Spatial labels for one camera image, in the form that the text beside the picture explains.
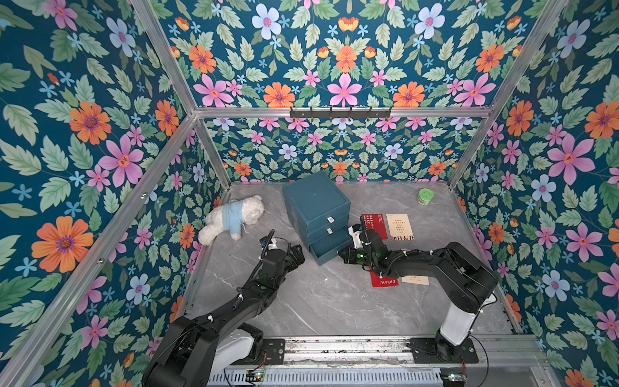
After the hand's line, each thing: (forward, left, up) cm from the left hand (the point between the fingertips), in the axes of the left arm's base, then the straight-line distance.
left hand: (296, 250), depth 88 cm
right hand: (+1, -18, -4) cm, 18 cm away
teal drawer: (+5, -12, +2) cm, 13 cm away
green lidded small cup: (+25, -59, -4) cm, 64 cm away
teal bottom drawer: (-1, -11, -1) cm, 11 cm away
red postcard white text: (+16, -34, -8) cm, 39 cm away
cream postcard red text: (+12, -45, -9) cm, 47 cm away
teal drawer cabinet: (+7, -10, +14) cm, 19 cm away
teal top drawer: (+5, -12, +9) cm, 16 cm away
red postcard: (-11, -29, -9) cm, 33 cm away
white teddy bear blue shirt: (+18, +27, -1) cm, 33 cm away
